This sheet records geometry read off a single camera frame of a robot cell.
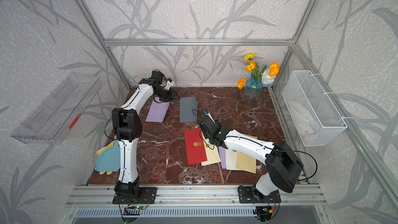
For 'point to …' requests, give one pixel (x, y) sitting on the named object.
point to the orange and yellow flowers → (267, 76)
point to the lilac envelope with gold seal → (157, 110)
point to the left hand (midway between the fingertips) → (177, 97)
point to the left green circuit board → (140, 207)
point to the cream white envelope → (231, 157)
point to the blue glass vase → (253, 88)
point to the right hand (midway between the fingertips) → (209, 124)
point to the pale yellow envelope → (212, 151)
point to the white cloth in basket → (304, 123)
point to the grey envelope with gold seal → (188, 109)
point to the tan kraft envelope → (245, 162)
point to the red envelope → (196, 151)
